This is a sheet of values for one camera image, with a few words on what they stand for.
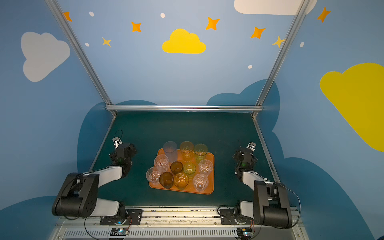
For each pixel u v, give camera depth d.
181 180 0.86
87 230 0.68
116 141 0.78
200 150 0.86
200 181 0.85
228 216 0.75
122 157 0.70
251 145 0.77
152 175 0.86
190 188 0.84
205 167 0.90
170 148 0.88
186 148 0.86
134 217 0.75
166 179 0.83
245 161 0.71
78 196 0.44
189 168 0.88
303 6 0.69
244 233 0.71
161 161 0.88
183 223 0.74
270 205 0.43
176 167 0.85
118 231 0.71
